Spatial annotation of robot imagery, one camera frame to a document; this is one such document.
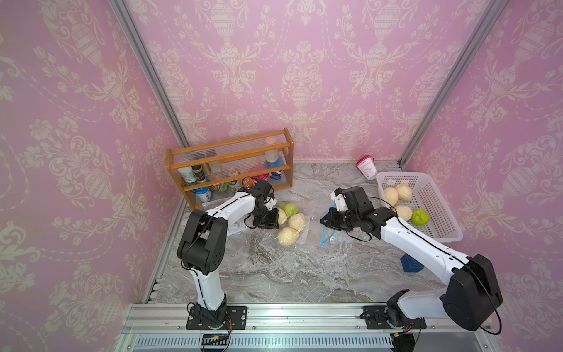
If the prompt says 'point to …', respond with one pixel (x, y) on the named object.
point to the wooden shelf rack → (211, 170)
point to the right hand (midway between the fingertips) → (321, 220)
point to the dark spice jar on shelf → (199, 172)
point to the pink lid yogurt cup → (366, 166)
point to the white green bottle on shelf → (188, 174)
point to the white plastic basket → (442, 224)
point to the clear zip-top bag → (313, 235)
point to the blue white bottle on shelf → (273, 159)
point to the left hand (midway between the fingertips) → (277, 226)
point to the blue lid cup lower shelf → (203, 193)
